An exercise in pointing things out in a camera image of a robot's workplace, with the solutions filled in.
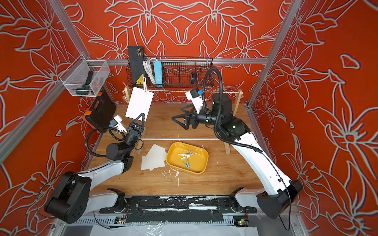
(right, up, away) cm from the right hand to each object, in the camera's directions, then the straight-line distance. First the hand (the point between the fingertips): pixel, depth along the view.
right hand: (174, 114), depth 58 cm
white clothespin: (+4, -25, +32) cm, 41 cm away
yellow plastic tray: (+12, -28, +31) cm, 44 cm away
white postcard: (-10, -25, +33) cm, 43 cm away
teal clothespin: (+5, -30, +28) cm, 41 cm away
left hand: (-15, 0, +8) cm, 17 cm away
